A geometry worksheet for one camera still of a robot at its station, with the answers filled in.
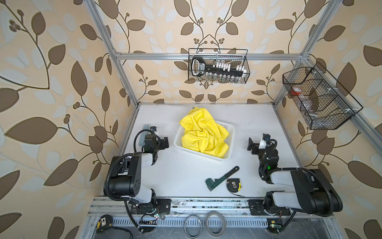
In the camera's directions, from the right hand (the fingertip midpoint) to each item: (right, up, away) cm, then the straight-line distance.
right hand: (258, 139), depth 89 cm
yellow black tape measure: (-80, -36, -21) cm, 90 cm away
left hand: (-63, 0, +6) cm, 64 cm away
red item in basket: (+17, +27, -7) cm, 33 cm away
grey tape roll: (-31, -35, -17) cm, 50 cm away
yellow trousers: (-34, +3, 0) cm, 34 cm away
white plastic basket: (-16, -2, +6) cm, 18 cm away
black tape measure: (-18, -23, -11) cm, 31 cm away
